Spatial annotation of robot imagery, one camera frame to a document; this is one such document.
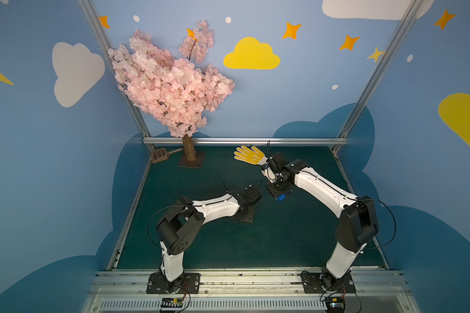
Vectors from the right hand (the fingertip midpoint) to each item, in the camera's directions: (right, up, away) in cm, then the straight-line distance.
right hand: (277, 187), depth 89 cm
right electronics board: (+19, -43, -16) cm, 50 cm away
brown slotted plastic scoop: (-64, +17, +26) cm, 71 cm away
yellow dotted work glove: (-8, +17, +30) cm, 36 cm away
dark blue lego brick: (0, -3, -6) cm, 7 cm away
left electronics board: (-45, -42, -16) cm, 63 cm away
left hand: (-14, -13, +2) cm, 19 cm away
